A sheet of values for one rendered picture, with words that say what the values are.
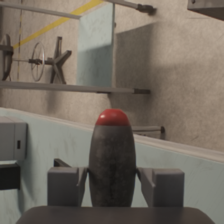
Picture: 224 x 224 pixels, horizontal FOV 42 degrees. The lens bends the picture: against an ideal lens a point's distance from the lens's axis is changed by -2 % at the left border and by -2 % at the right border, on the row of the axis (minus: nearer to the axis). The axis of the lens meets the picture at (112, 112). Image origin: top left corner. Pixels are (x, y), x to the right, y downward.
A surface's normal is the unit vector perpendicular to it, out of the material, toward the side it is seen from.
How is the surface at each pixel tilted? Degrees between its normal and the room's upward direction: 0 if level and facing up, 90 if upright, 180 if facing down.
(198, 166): 0
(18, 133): 90
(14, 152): 90
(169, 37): 0
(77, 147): 0
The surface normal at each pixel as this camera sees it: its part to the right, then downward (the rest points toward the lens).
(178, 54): -0.85, -0.01
